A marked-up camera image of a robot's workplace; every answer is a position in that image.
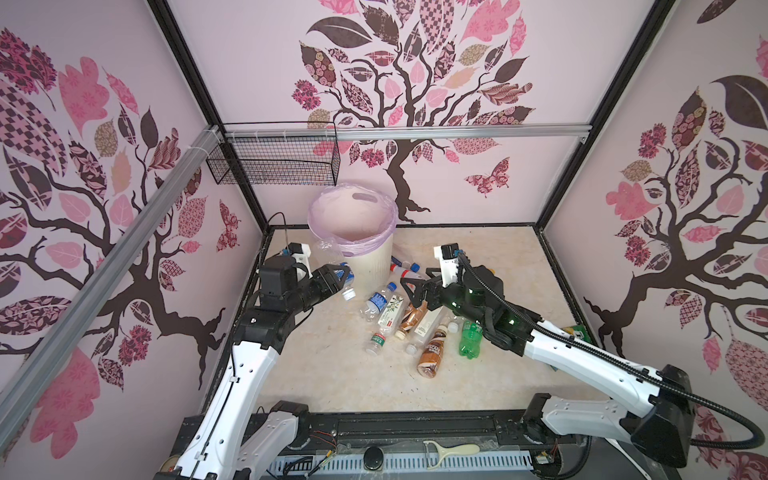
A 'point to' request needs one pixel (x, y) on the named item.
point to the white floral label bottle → (389, 314)
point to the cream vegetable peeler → (457, 448)
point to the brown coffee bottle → (412, 316)
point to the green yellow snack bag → (579, 332)
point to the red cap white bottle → (413, 275)
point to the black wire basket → (279, 161)
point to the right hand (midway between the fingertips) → (414, 272)
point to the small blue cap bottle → (348, 292)
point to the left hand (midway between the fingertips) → (344, 278)
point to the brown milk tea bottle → (432, 354)
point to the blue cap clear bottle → (414, 267)
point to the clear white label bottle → (425, 330)
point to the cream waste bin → (372, 271)
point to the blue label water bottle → (377, 302)
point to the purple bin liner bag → (358, 218)
